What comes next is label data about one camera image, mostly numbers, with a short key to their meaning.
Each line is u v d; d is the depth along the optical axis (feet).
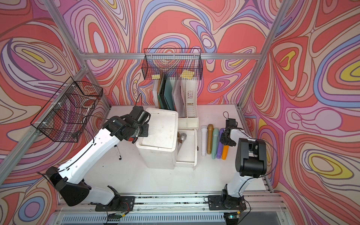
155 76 2.70
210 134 3.24
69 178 1.28
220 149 2.98
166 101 2.92
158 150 2.18
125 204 2.39
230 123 2.58
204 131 3.27
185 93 3.31
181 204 2.46
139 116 1.79
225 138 2.57
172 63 2.77
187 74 2.97
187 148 3.00
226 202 2.22
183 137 3.07
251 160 1.59
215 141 3.14
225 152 2.98
